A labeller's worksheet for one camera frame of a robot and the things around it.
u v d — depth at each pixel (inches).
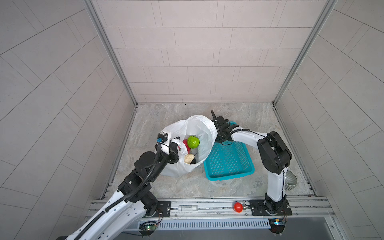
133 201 18.7
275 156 19.9
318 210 28.2
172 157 22.7
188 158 30.8
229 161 34.3
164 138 20.4
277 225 26.7
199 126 32.2
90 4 27.7
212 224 41.4
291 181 30.9
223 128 29.0
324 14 29.0
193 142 32.1
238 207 27.3
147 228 25.3
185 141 33.9
